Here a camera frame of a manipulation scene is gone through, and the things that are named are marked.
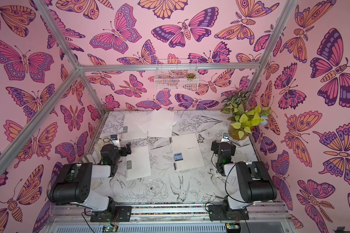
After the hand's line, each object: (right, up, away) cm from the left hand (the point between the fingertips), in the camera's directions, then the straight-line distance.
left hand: (124, 141), depth 95 cm
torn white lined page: (+15, +18, +23) cm, 33 cm away
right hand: (+65, 0, -2) cm, 65 cm away
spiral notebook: (+10, -13, -3) cm, 17 cm away
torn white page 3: (+9, +12, +18) cm, 23 cm away
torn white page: (+26, +16, +22) cm, 38 cm away
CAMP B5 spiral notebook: (+41, -8, +1) cm, 42 cm away
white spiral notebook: (-1, +8, +15) cm, 17 cm away
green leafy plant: (+73, +15, -10) cm, 75 cm away
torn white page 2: (+22, +5, +12) cm, 25 cm away
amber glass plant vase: (+70, +6, -11) cm, 71 cm away
